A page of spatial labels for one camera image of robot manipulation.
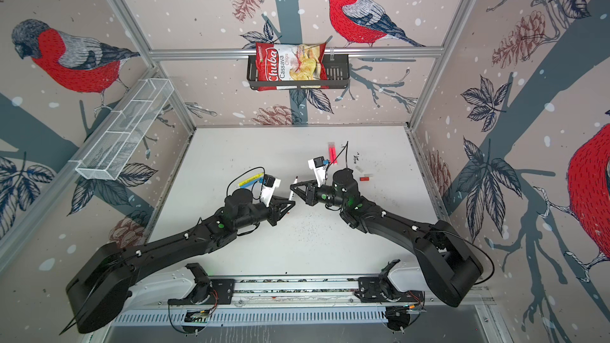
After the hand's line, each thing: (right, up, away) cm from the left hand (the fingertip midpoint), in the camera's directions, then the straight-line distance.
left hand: (292, 204), depth 75 cm
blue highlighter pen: (-9, +9, -6) cm, 14 cm away
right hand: (-1, +3, +1) cm, 4 cm away
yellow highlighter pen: (-19, +5, +26) cm, 32 cm away
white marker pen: (0, +4, 0) cm, 4 cm away
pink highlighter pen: (+16, +16, +35) cm, 42 cm away
